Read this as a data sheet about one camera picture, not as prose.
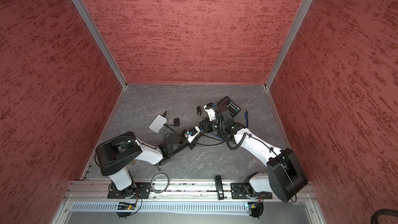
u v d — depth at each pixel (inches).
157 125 37.9
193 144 29.7
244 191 26.6
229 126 25.3
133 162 22.9
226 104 41.9
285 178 16.3
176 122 38.6
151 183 29.8
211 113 29.7
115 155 18.6
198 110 40.7
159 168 31.8
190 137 28.1
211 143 35.4
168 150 26.8
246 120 39.7
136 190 28.8
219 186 28.5
